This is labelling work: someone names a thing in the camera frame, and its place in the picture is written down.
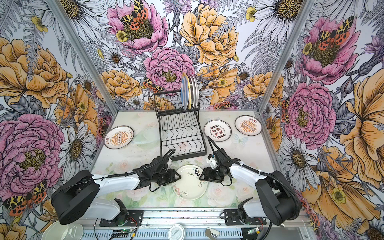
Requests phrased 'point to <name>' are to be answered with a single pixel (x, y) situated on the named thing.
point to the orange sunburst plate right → (248, 125)
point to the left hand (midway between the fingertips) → (177, 182)
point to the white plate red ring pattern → (218, 130)
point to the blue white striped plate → (184, 93)
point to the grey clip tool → (211, 234)
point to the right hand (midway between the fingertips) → (205, 183)
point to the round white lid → (176, 232)
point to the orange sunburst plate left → (118, 137)
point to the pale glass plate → (189, 186)
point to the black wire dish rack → (180, 129)
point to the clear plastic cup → (58, 231)
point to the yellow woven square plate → (188, 91)
